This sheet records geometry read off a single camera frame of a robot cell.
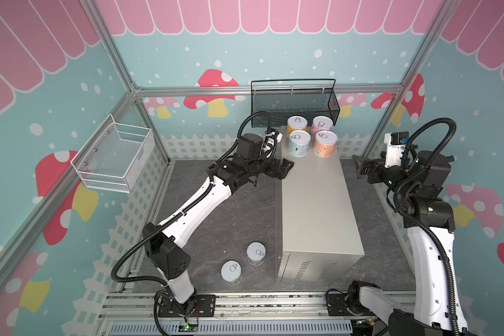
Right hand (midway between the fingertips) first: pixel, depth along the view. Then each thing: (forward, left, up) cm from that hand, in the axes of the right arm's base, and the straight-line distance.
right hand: (368, 154), depth 64 cm
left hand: (+5, +26, -9) cm, 28 cm away
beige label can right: (-17, +35, -36) cm, 53 cm away
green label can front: (-24, +44, -36) cm, 62 cm away
